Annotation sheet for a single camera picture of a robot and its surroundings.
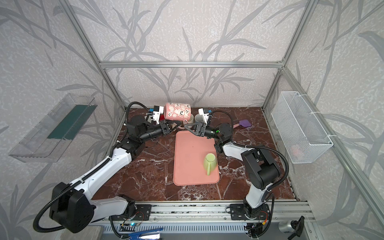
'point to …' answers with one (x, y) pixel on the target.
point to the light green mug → (210, 163)
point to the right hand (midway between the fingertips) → (186, 124)
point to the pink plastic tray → (190, 149)
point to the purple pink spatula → (244, 122)
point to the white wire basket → (303, 137)
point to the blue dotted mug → (199, 118)
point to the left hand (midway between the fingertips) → (181, 120)
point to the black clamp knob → (297, 225)
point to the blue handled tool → (148, 234)
